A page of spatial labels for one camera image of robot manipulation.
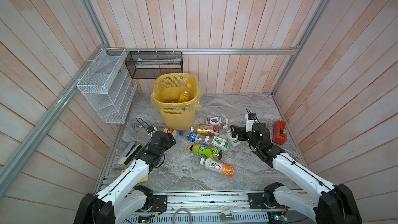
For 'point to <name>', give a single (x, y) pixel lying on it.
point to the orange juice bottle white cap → (214, 165)
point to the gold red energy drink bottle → (211, 130)
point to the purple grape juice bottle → (216, 121)
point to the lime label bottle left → (219, 143)
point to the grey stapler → (227, 215)
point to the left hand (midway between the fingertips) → (167, 141)
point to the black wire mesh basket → (148, 64)
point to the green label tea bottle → (205, 151)
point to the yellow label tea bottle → (185, 96)
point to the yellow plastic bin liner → (168, 88)
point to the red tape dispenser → (280, 134)
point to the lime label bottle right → (234, 141)
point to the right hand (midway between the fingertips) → (238, 125)
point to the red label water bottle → (174, 133)
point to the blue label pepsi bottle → (199, 139)
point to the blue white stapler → (131, 148)
